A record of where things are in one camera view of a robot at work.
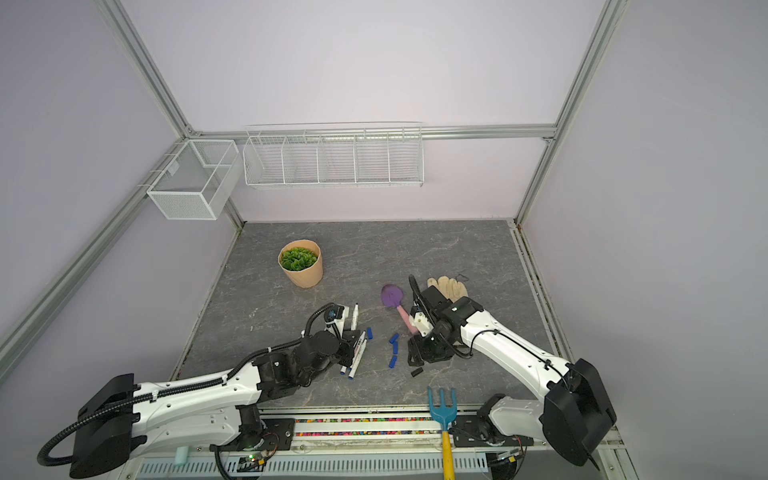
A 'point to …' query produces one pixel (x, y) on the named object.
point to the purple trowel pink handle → (392, 297)
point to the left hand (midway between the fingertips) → (357, 336)
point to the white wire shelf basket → (334, 155)
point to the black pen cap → (416, 372)
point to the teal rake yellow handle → (444, 416)
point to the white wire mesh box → (195, 183)
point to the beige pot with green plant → (302, 263)
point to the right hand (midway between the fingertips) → (420, 361)
